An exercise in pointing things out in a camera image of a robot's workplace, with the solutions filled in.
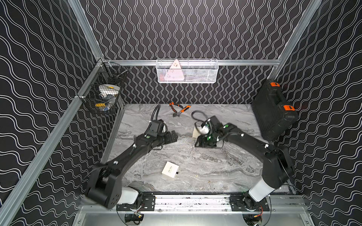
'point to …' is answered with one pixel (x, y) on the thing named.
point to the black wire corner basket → (102, 92)
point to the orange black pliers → (171, 104)
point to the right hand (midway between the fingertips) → (198, 145)
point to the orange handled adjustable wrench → (177, 114)
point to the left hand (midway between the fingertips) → (172, 136)
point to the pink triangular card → (175, 73)
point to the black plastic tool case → (272, 116)
